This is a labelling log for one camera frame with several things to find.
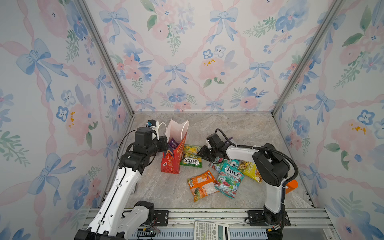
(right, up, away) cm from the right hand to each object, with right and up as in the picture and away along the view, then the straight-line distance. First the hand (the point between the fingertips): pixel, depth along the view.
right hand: (197, 154), depth 95 cm
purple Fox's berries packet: (-15, +7, -5) cm, 17 cm away
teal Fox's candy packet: (+17, -12, -12) cm, 24 cm away
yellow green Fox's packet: (-5, -2, -3) cm, 6 cm away
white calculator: (+6, -32, -25) cm, 41 cm away
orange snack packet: (+2, -15, -13) cm, 20 cm away
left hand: (-16, +12, -21) cm, 29 cm away
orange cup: (+46, -12, -20) cm, 52 cm away
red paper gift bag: (-12, +13, -14) cm, 23 cm away
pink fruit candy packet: (+13, -4, -5) cm, 14 cm away
